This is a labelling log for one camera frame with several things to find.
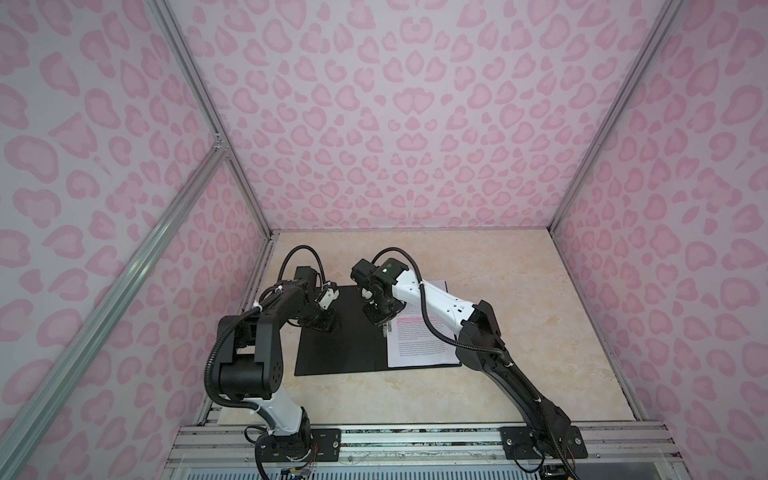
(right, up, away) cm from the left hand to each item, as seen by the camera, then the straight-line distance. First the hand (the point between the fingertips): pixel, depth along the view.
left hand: (329, 321), depth 92 cm
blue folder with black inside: (+10, -7, -2) cm, 12 cm away
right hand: (+16, +2, -3) cm, 17 cm away
